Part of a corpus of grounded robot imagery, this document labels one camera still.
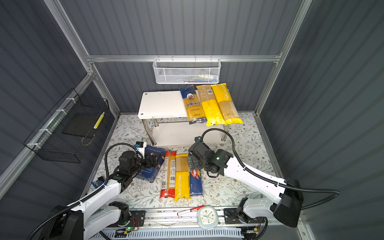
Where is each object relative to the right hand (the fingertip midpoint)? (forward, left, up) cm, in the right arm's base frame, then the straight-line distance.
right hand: (198, 160), depth 77 cm
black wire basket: (+8, +64, +14) cm, 66 cm away
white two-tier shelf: (+40, +25, -16) cm, 50 cm away
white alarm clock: (-23, -4, -14) cm, 27 cm away
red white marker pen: (-20, +5, -15) cm, 26 cm away
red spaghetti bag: (-11, +17, -14) cm, 24 cm away
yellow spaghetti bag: (+18, -7, +18) cm, 26 cm away
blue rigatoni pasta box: (-4, +28, -9) cm, 30 cm away
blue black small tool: (-7, +55, -11) cm, 57 cm away
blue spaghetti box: (-7, +2, -13) cm, 15 cm away
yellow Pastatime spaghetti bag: (-5, +9, -14) cm, 17 cm away
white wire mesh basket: (+80, +10, +5) cm, 80 cm away
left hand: (+7, +26, -5) cm, 27 cm away
